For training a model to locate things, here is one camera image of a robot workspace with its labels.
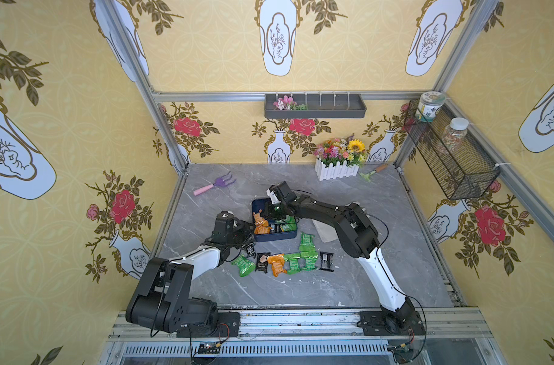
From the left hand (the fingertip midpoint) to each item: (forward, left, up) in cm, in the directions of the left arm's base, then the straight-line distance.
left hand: (248, 225), depth 92 cm
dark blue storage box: (+12, -4, -4) cm, 14 cm away
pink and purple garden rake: (+29, +17, -7) cm, 34 cm away
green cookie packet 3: (-13, -24, -4) cm, 28 cm away
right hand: (+11, -8, -4) cm, 14 cm away
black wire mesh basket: (+12, -78, +24) cm, 83 cm away
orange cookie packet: (-14, -12, -5) cm, 19 cm away
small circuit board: (-40, +11, -8) cm, 42 cm away
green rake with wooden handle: (+30, -59, -4) cm, 66 cm away
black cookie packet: (-14, -6, -4) cm, 15 cm away
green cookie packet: (-14, -18, -3) cm, 22 cm away
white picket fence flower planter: (+28, -41, +10) cm, 51 cm away
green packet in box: (+1, -17, -2) cm, 17 cm away
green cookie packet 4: (-8, -24, -5) cm, 25 cm away
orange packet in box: (+2, -5, -4) cm, 6 cm away
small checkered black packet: (-9, -1, -4) cm, 10 cm away
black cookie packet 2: (-14, -30, -4) cm, 34 cm away
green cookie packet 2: (-15, +1, -4) cm, 16 cm away
